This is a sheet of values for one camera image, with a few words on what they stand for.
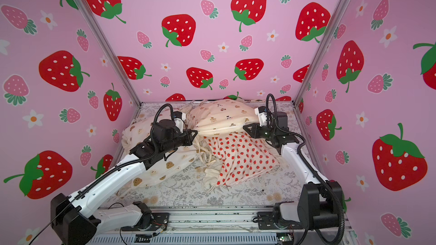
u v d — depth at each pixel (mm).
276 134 657
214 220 763
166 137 576
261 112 734
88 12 773
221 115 823
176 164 851
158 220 745
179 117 667
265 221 733
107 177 456
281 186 841
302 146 563
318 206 410
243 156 859
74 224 374
